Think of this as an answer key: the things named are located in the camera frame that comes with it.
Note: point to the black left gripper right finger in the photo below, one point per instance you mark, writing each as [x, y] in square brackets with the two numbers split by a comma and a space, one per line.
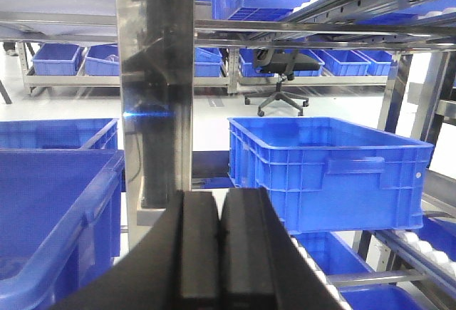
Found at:
[256, 260]

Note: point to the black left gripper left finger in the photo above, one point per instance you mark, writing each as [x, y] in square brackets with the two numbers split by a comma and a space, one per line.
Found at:
[160, 263]

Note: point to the steel shelf rack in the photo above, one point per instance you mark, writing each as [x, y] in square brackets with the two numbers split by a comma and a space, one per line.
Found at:
[71, 81]

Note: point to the blue plastic bin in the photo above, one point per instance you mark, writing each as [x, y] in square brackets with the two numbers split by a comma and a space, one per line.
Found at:
[53, 133]
[53, 217]
[436, 231]
[327, 253]
[381, 297]

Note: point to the black office chair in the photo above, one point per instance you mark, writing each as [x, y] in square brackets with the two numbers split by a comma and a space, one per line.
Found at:
[281, 64]

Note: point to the steel roller rack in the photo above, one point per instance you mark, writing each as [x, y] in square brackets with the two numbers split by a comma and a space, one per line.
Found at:
[185, 39]

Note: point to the row of blue bins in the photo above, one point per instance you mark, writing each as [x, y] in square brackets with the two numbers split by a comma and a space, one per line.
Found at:
[57, 58]

